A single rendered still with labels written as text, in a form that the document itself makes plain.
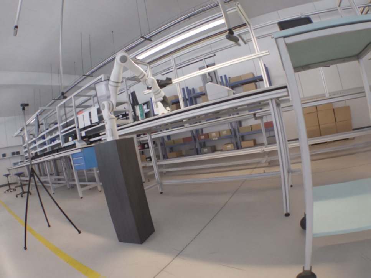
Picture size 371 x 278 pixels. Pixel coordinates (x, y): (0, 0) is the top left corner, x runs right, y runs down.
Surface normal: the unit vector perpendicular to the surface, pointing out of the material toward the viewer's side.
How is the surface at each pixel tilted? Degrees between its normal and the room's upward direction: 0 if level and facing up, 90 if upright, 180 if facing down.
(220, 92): 90
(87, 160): 90
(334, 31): 90
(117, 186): 90
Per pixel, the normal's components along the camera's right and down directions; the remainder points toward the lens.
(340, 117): -0.51, 0.11
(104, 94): -0.06, 0.22
